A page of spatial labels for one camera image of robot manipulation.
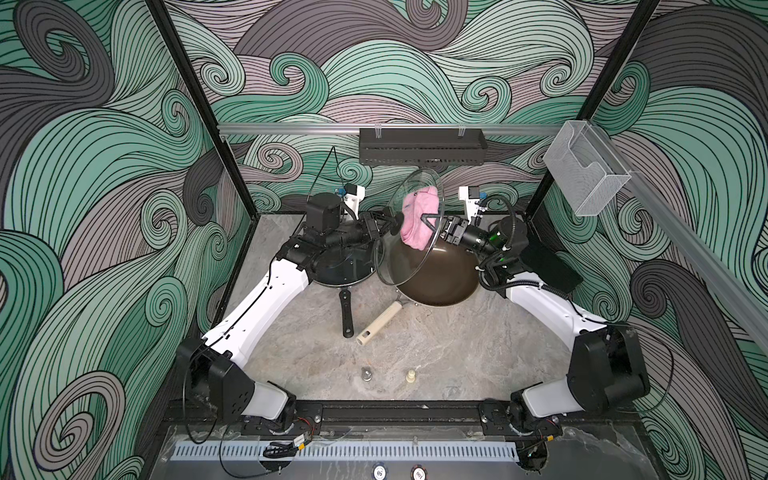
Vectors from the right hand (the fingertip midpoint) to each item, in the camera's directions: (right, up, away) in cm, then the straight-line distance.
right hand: (418, 222), depth 68 cm
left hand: (-6, +1, 0) cm, 6 cm away
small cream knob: (-1, -40, +9) cm, 41 cm away
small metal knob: (-13, -40, +9) cm, 43 cm away
